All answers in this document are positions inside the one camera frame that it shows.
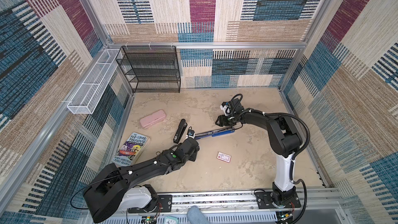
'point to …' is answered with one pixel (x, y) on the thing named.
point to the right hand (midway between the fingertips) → (220, 124)
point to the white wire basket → (84, 100)
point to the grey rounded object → (194, 215)
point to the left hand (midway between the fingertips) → (193, 145)
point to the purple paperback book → (131, 150)
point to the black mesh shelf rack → (151, 69)
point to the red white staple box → (224, 157)
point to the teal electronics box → (171, 220)
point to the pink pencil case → (152, 118)
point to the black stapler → (181, 129)
